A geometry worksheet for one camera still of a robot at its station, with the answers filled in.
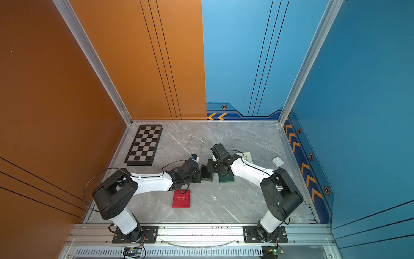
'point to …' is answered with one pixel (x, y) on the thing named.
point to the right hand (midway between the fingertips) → (208, 167)
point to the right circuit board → (270, 252)
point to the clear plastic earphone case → (277, 161)
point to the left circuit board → (134, 252)
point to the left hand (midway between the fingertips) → (203, 171)
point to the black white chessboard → (143, 145)
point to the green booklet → (229, 178)
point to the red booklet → (181, 200)
